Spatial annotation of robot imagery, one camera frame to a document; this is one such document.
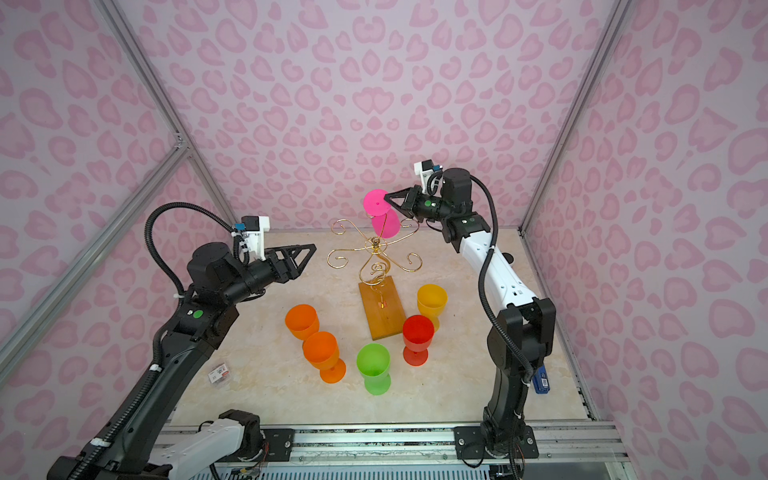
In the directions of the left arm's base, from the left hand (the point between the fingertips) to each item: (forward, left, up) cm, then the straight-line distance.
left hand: (307, 243), depth 65 cm
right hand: (+14, -18, +1) cm, 23 cm away
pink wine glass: (+19, -17, -11) cm, 27 cm away
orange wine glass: (-13, 0, -26) cm, 29 cm away
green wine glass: (-16, -13, -30) cm, 36 cm away
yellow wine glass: (+1, -30, -27) cm, 40 cm away
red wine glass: (-10, -25, -26) cm, 37 cm away
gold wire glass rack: (+5, -14, -16) cm, 22 cm away
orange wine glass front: (-6, +6, -24) cm, 25 cm away
